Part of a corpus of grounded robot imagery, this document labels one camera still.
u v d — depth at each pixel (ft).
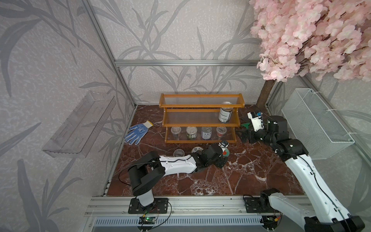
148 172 1.52
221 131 3.11
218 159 2.31
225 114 2.75
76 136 2.22
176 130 3.15
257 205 2.40
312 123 2.13
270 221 2.41
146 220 2.31
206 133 3.06
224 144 2.36
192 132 3.09
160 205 2.44
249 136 2.06
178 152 2.84
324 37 1.88
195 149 2.82
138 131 3.41
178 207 2.47
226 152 2.67
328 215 1.22
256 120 2.05
